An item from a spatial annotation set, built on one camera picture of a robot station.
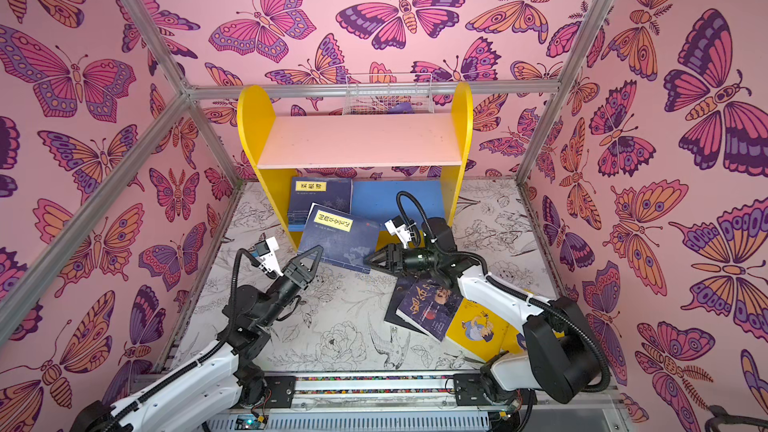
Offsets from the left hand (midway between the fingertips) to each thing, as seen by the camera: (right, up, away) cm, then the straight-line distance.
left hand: (322, 248), depth 69 cm
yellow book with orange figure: (+41, -25, +13) cm, 50 cm away
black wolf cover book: (+19, -15, +21) cm, 32 cm away
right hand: (+11, -4, +4) cm, 12 cm away
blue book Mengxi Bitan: (-12, +5, +20) cm, 24 cm away
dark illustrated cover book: (+27, -19, +16) cm, 37 cm away
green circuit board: (-18, -43, +4) cm, 47 cm away
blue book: (-2, +14, +22) cm, 26 cm away
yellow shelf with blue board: (+22, +25, +52) cm, 62 cm away
